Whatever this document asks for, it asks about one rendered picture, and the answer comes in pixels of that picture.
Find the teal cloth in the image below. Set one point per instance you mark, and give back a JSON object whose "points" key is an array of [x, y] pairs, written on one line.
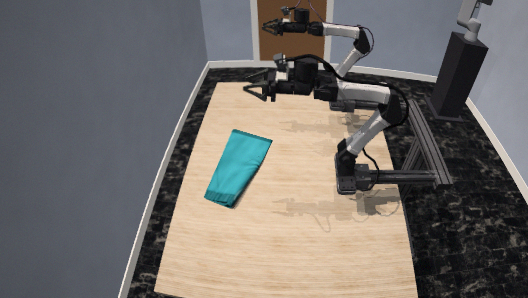
{"points": [[241, 158]]}

